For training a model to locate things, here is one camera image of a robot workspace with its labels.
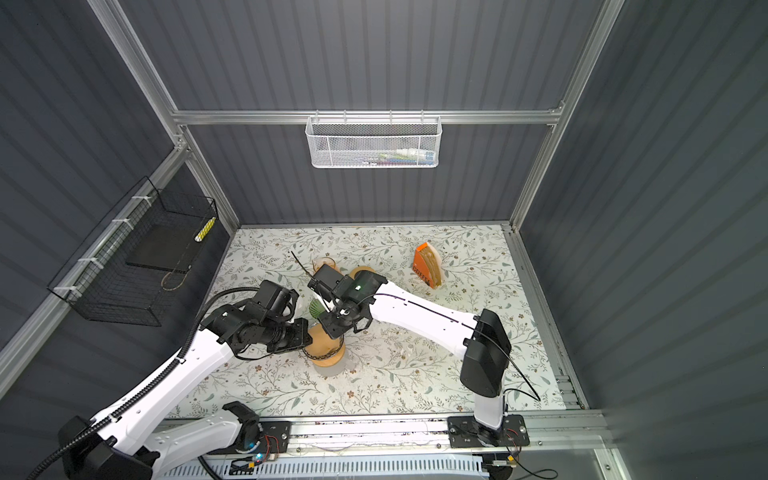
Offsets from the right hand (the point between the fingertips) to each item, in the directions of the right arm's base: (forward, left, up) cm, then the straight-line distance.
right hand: (333, 329), depth 75 cm
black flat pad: (+17, +43, +14) cm, 48 cm away
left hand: (-2, +5, -2) cm, 6 cm away
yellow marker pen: (+24, +37, +13) cm, 45 cm away
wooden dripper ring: (-6, +1, -5) cm, 8 cm away
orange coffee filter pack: (+26, -27, -8) cm, 38 cm away
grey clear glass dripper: (-6, +1, -1) cm, 6 cm away
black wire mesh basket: (+10, +48, +14) cm, 51 cm away
